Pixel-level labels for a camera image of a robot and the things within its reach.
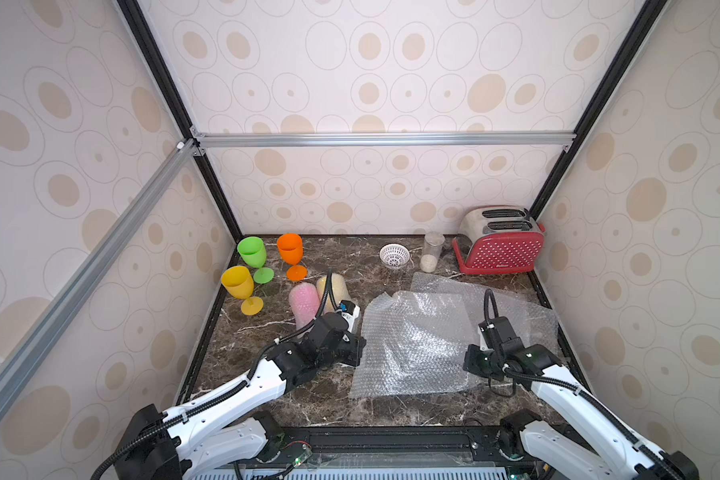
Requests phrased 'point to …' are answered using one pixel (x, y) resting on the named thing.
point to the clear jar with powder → (432, 250)
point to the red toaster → (498, 240)
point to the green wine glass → (253, 251)
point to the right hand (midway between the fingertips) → (473, 361)
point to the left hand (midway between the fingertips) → (375, 344)
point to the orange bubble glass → (290, 247)
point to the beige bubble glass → (239, 281)
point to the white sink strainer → (394, 256)
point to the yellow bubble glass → (331, 291)
